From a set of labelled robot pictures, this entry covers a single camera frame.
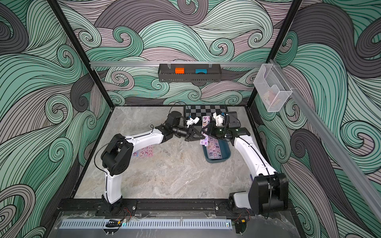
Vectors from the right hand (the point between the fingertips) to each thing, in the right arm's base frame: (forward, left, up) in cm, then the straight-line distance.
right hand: (206, 130), depth 82 cm
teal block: (+38, +1, +15) cm, 41 cm away
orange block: (+37, +15, +15) cm, 43 cm away
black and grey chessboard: (+30, 0, -16) cm, 33 cm away
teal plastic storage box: (-2, -14, -18) cm, 23 cm away
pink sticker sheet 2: (-2, +36, -19) cm, 41 cm away
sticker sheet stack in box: (-1, -6, -19) cm, 20 cm away
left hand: (-6, +1, +2) cm, 6 cm away
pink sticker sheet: (-7, +1, 0) cm, 7 cm away
